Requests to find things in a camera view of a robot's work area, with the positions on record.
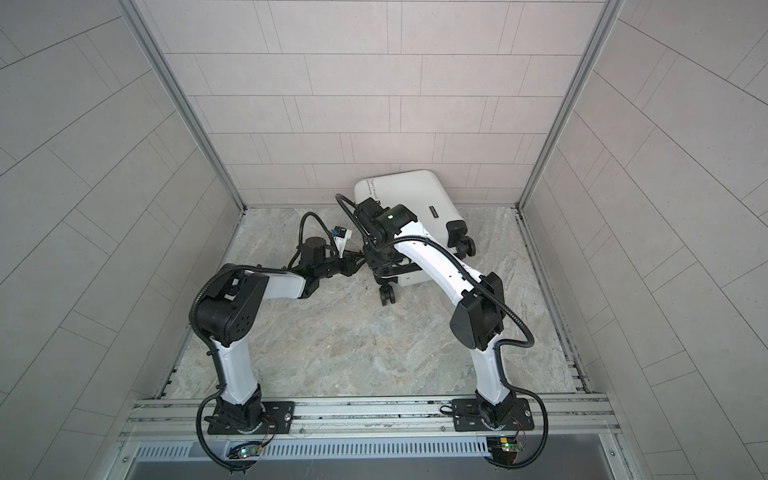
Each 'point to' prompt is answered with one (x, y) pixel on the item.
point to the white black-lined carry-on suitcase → (422, 194)
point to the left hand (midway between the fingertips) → (372, 252)
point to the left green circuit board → (249, 451)
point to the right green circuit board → (511, 445)
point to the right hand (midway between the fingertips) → (378, 263)
